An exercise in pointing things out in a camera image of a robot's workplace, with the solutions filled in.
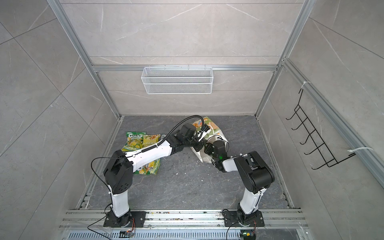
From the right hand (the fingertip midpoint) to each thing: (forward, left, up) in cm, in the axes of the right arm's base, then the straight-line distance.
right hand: (205, 143), depth 98 cm
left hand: (-5, 0, +14) cm, 14 cm away
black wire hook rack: (-28, -47, +28) cm, 61 cm away
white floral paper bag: (-3, -5, +15) cm, 16 cm away
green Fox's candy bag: (+3, +48, 0) cm, 49 cm away
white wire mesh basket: (+36, +18, +25) cm, 47 cm away
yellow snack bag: (+4, +38, -1) cm, 39 cm away
